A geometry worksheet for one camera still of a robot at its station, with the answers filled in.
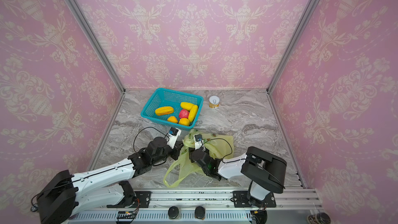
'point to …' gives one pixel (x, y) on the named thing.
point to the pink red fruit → (183, 113)
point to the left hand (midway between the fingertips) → (185, 144)
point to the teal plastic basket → (174, 108)
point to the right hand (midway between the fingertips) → (193, 145)
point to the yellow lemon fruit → (184, 121)
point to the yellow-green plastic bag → (221, 146)
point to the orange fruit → (172, 119)
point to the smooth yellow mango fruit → (186, 106)
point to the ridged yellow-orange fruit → (164, 110)
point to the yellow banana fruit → (193, 112)
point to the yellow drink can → (214, 101)
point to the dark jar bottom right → (321, 218)
